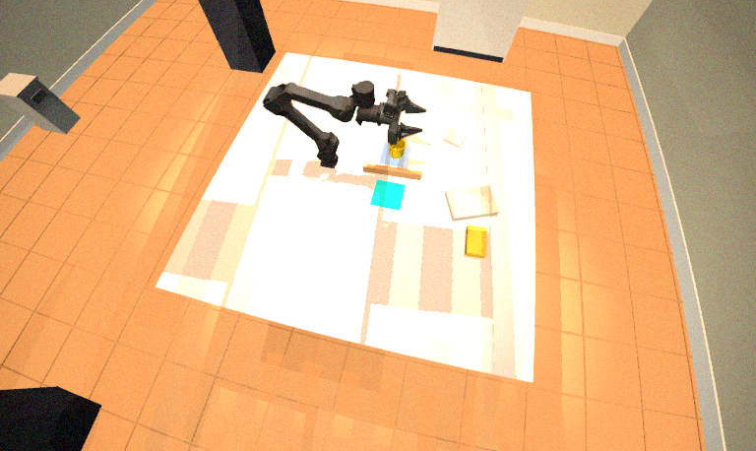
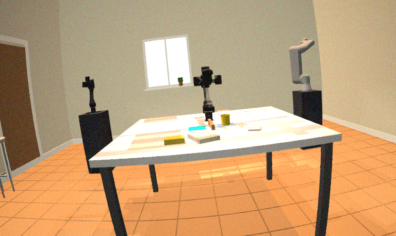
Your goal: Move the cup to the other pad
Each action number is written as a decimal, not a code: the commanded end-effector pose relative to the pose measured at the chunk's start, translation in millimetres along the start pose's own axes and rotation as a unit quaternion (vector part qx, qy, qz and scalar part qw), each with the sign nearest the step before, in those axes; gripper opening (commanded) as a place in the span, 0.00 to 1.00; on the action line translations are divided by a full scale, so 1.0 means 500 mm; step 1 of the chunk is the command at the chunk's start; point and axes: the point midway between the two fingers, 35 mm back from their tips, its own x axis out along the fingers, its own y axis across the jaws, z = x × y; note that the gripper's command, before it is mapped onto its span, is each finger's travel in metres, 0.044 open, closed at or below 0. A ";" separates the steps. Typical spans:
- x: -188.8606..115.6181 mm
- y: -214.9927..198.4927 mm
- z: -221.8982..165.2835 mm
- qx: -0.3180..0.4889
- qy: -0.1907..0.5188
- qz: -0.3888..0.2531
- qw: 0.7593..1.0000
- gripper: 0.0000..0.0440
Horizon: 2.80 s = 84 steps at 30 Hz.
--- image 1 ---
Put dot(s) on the yellow rectangular block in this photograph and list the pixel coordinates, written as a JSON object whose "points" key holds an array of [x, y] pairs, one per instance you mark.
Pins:
{"points": [[475, 241]]}

